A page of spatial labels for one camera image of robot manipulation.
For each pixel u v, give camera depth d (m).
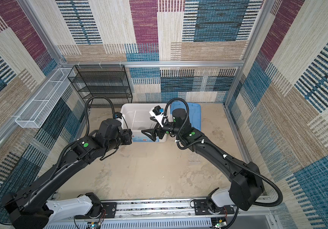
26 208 0.37
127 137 0.64
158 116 0.61
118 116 0.62
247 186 0.41
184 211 0.74
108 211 0.73
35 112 0.72
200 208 0.73
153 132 0.62
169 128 0.63
